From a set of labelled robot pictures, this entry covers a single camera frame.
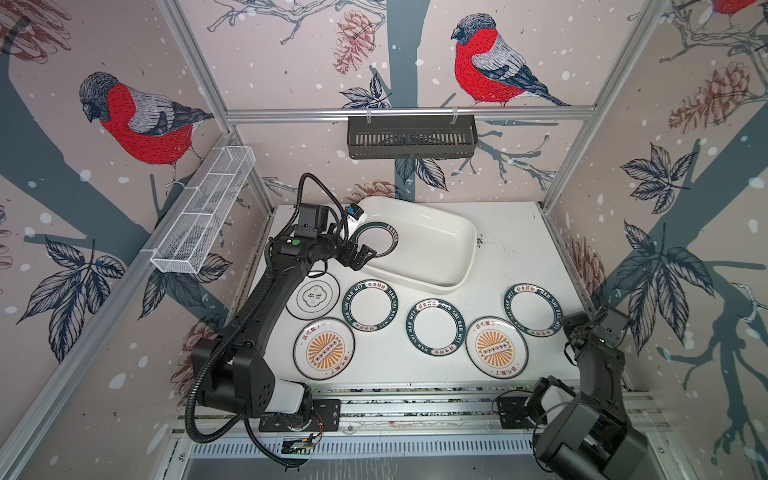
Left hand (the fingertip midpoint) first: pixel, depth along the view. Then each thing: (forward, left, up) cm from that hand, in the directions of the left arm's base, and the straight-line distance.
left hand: (360, 242), depth 79 cm
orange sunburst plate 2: (-20, -39, -25) cm, 50 cm away
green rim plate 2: (-6, -1, -24) cm, 25 cm away
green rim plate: (-4, -59, -24) cm, 63 cm away
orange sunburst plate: (-19, +12, -25) cm, 34 cm away
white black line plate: (-3, +17, -24) cm, 30 cm away
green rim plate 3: (-14, -21, -24) cm, 35 cm away
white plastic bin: (+15, -25, -24) cm, 38 cm away
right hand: (-16, -60, -18) cm, 65 cm away
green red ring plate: (+27, -5, -23) cm, 36 cm away
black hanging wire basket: (+44, -16, +5) cm, 47 cm away
